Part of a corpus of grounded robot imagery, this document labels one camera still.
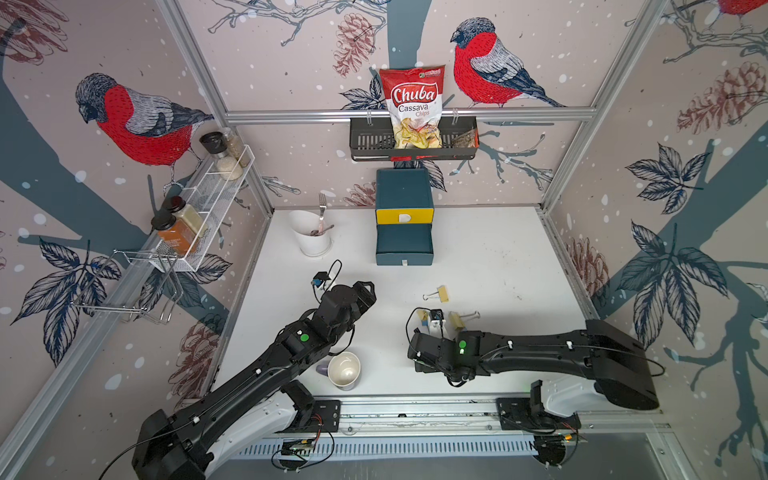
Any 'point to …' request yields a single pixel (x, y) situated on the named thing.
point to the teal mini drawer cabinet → (404, 188)
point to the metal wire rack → (134, 284)
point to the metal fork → (322, 201)
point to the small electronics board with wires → (300, 447)
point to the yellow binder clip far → (443, 294)
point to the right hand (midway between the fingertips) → (425, 356)
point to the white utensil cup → (304, 222)
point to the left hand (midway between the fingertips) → (375, 285)
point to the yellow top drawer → (405, 216)
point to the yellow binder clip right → (458, 321)
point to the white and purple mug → (343, 370)
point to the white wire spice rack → (212, 201)
